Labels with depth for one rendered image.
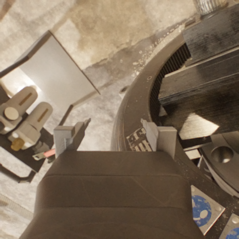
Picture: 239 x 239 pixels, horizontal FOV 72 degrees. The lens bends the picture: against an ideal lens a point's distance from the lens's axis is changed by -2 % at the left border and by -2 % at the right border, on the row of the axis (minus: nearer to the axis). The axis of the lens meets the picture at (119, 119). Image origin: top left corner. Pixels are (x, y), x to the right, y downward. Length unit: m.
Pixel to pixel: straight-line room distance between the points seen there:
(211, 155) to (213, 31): 0.21
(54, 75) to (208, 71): 0.88
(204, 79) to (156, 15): 0.63
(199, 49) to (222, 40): 0.03
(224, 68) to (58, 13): 0.80
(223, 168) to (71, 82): 0.87
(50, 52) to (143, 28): 0.48
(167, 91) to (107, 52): 0.66
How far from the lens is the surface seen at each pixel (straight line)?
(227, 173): 0.33
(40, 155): 0.73
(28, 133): 0.71
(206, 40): 0.30
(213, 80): 0.25
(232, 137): 0.37
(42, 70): 1.06
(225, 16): 0.29
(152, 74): 0.40
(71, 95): 1.07
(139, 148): 0.23
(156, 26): 0.87
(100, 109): 1.07
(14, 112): 0.70
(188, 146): 0.36
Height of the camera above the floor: 0.85
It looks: 51 degrees down
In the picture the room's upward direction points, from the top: 170 degrees counter-clockwise
